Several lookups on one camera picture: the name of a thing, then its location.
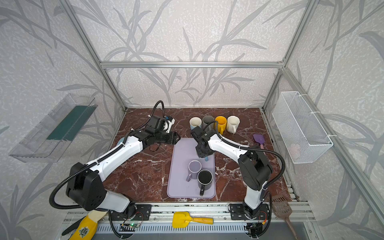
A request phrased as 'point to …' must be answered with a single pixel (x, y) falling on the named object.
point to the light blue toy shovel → (120, 140)
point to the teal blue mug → (206, 158)
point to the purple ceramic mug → (193, 167)
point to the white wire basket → (303, 136)
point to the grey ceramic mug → (207, 119)
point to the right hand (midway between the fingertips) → (204, 148)
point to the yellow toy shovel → (181, 219)
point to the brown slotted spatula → (281, 207)
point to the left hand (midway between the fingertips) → (179, 133)
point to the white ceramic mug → (233, 122)
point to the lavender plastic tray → (182, 154)
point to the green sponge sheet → (70, 126)
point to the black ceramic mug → (204, 179)
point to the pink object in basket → (295, 151)
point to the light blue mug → (194, 122)
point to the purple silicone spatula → (260, 139)
